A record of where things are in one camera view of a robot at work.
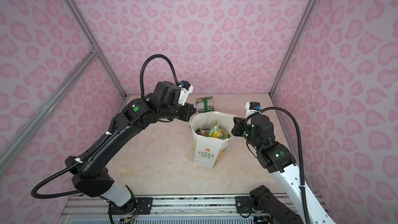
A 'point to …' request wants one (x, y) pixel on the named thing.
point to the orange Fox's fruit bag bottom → (204, 132)
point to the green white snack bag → (204, 104)
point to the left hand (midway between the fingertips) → (197, 107)
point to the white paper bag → (208, 152)
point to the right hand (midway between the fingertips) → (233, 117)
